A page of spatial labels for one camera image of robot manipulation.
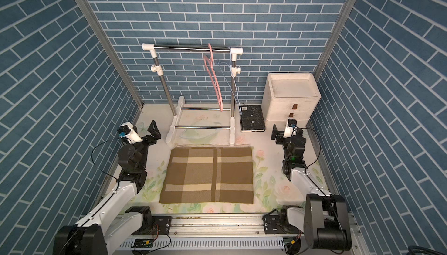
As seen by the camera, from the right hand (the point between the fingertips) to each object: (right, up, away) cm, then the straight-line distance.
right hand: (286, 125), depth 85 cm
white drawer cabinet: (+5, +16, +9) cm, 19 cm away
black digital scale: (-14, +3, +27) cm, 30 cm away
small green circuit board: (-64, -49, -12) cm, 81 cm away
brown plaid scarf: (-38, -25, +1) cm, 46 cm away
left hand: (-63, +1, -8) cm, 63 cm away
